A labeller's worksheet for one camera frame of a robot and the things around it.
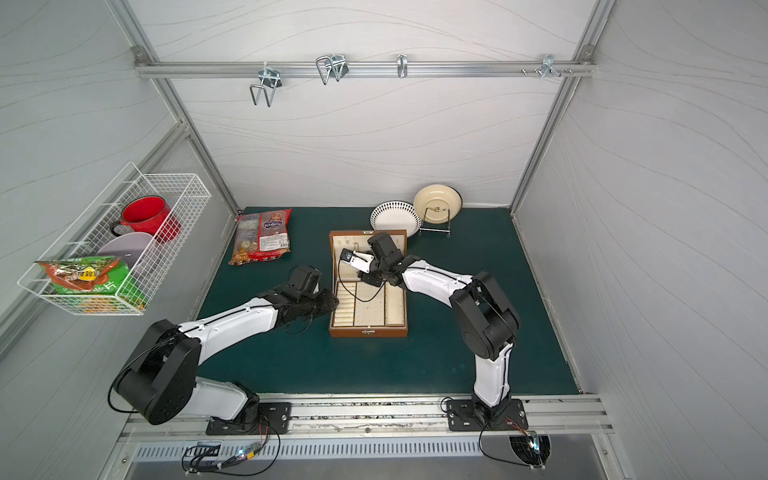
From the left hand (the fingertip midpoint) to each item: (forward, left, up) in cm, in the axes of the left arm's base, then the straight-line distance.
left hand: (337, 303), depth 88 cm
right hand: (+13, -8, +5) cm, 16 cm away
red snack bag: (+26, +32, -1) cm, 41 cm away
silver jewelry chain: (+14, -5, +11) cm, 18 cm away
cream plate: (+35, -32, +8) cm, 48 cm away
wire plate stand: (+33, -32, +2) cm, 46 cm away
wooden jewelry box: (-2, -8, +1) cm, 9 cm away
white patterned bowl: (+42, -17, -5) cm, 45 cm away
